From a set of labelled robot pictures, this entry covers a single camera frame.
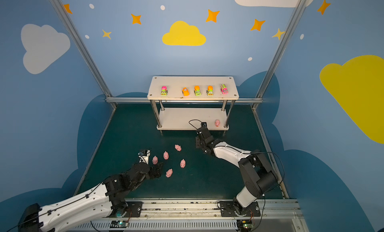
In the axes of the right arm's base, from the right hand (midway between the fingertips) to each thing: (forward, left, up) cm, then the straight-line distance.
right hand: (202, 136), depth 93 cm
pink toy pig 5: (-22, +19, -7) cm, 30 cm away
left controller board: (-47, +39, -8) cm, 62 cm away
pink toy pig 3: (-15, +28, -6) cm, 32 cm away
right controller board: (-44, -22, -9) cm, 50 cm away
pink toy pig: (-5, +15, -7) cm, 18 cm away
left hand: (-21, +23, +1) cm, 31 cm away
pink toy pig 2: (-12, +22, -6) cm, 26 cm away
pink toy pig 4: (-16, +11, -7) cm, 21 cm away
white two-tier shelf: (+19, +10, -3) cm, 21 cm away
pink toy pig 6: (+12, -11, -1) cm, 16 cm away
